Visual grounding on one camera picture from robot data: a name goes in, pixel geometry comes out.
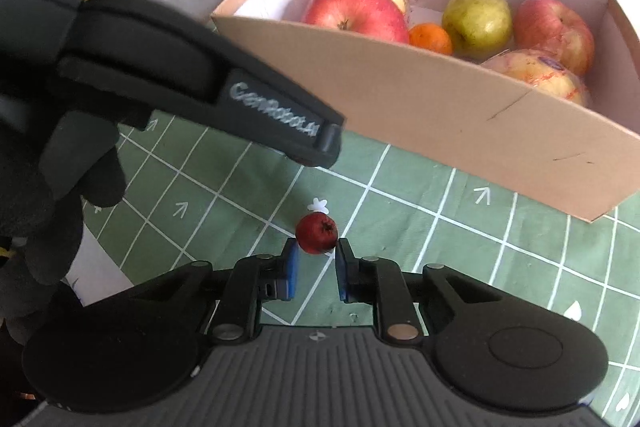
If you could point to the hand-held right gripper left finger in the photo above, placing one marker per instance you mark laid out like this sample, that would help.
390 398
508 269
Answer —
291 272

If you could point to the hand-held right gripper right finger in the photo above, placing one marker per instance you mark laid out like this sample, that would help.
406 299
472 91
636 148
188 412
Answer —
342 272

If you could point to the small red hawthorn berry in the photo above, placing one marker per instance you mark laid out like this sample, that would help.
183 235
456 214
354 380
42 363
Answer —
315 234

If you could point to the brown cardboard box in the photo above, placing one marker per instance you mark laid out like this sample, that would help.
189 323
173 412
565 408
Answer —
425 107

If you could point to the deep red apple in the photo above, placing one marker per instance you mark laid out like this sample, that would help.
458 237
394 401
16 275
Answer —
355 9

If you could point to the small orange tangerine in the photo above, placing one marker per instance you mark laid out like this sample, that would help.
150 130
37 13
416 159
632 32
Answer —
430 38

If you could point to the green pear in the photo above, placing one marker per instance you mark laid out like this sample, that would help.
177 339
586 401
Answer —
477 19

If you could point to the large orange-red apple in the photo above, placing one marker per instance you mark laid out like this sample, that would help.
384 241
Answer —
550 29

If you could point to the person's left hand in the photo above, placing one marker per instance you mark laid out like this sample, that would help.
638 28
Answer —
30 227

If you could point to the green checked tablecloth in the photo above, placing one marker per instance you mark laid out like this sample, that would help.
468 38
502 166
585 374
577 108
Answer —
450 247

